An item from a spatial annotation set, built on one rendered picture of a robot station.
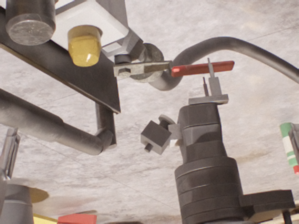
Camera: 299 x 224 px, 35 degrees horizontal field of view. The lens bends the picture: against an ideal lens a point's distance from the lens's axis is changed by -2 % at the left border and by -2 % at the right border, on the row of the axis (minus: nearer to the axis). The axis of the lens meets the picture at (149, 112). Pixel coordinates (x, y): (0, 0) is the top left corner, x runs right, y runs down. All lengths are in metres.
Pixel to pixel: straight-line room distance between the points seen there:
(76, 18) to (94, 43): 0.03
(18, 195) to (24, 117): 2.21
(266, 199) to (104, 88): 0.26
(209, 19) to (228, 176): 0.92
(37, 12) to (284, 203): 0.33
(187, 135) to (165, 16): 0.84
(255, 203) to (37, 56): 0.29
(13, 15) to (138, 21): 0.93
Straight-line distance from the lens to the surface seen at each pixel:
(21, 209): 2.68
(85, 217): 3.47
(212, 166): 0.54
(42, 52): 0.55
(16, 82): 1.62
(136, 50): 0.63
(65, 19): 0.53
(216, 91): 0.58
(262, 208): 0.54
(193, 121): 0.55
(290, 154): 2.32
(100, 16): 0.53
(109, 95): 0.65
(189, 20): 1.40
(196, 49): 0.90
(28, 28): 0.46
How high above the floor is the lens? 0.77
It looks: 23 degrees down
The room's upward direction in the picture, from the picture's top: 171 degrees clockwise
